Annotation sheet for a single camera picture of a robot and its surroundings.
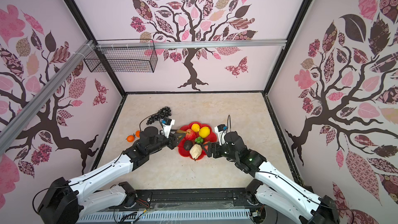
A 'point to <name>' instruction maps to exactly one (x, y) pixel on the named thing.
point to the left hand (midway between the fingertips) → (182, 135)
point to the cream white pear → (195, 151)
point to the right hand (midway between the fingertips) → (207, 144)
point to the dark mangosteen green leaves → (198, 140)
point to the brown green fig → (180, 131)
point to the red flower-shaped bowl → (211, 137)
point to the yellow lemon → (204, 131)
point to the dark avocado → (187, 144)
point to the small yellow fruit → (195, 127)
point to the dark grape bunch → (163, 112)
